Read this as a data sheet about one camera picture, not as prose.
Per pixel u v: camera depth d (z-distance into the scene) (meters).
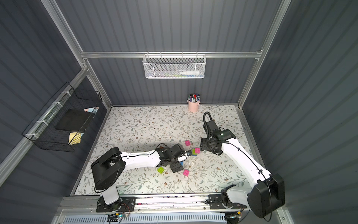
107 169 0.48
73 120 0.73
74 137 0.61
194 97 1.08
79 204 0.76
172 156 0.68
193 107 1.12
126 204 0.72
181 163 0.79
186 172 0.83
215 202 0.73
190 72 0.93
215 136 0.56
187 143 0.96
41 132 0.62
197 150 0.89
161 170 0.84
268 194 0.39
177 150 0.68
